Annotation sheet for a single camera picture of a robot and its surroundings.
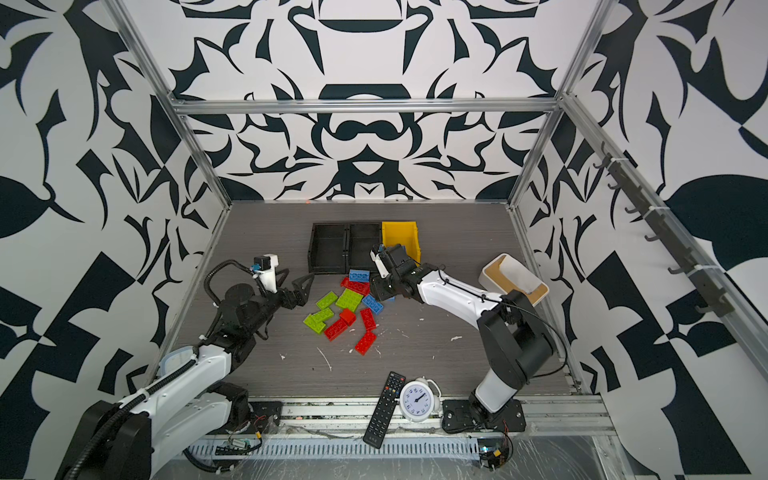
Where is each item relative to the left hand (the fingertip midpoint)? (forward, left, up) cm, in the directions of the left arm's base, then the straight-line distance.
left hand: (299, 267), depth 81 cm
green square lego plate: (-1, -12, -17) cm, 21 cm away
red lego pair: (-8, -12, -16) cm, 21 cm away
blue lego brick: (-2, -19, -18) cm, 26 cm away
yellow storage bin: (+24, -30, -16) cm, 42 cm away
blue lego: (+6, -15, -15) cm, 22 cm away
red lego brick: (-9, -18, -17) cm, 27 cm away
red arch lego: (+3, -16, -17) cm, 23 cm away
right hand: (+1, -21, -9) cm, 23 cm away
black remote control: (-31, -22, -16) cm, 41 cm away
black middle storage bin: (+22, -15, -16) cm, 31 cm away
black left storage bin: (+22, -3, -21) cm, 31 cm away
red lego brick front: (-15, -17, -17) cm, 28 cm away
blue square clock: (-18, +33, -14) cm, 40 cm away
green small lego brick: (-1, -5, -18) cm, 18 cm away
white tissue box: (+4, -60, -12) cm, 62 cm away
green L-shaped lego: (-8, -3, -15) cm, 18 cm away
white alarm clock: (-30, -30, -15) cm, 45 cm away
